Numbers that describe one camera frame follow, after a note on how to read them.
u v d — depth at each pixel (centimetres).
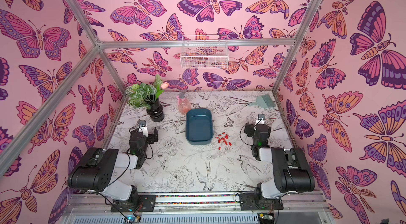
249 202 73
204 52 96
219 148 92
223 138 95
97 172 45
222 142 95
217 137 96
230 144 93
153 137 85
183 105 110
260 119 79
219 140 95
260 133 70
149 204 73
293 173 45
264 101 113
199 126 97
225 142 94
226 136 97
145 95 86
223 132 97
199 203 75
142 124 80
